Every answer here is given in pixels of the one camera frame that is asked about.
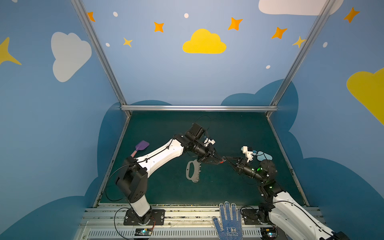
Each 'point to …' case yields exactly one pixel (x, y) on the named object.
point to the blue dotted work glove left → (231, 227)
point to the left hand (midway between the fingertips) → (221, 161)
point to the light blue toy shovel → (262, 156)
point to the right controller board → (268, 233)
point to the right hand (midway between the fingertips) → (227, 157)
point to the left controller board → (143, 232)
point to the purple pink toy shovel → (142, 145)
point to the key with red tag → (224, 159)
